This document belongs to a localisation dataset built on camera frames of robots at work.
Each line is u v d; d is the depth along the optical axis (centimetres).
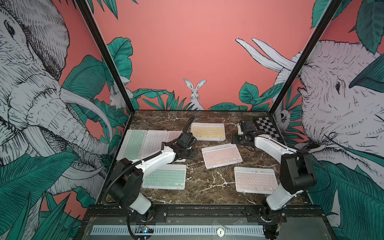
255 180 86
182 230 70
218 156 95
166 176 86
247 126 74
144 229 70
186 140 68
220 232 70
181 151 64
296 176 47
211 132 105
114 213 75
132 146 99
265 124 110
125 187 43
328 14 71
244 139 69
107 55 87
